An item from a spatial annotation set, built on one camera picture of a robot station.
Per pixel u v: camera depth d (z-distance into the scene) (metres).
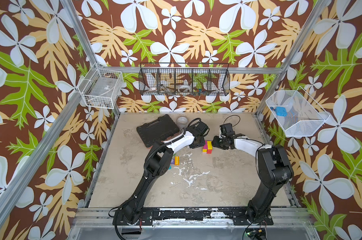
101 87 0.86
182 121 1.15
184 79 0.97
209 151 0.96
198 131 0.80
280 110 0.86
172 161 0.93
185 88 0.99
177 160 0.93
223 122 0.78
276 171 0.49
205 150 0.95
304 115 0.77
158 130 1.05
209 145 0.94
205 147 0.95
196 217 0.75
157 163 0.59
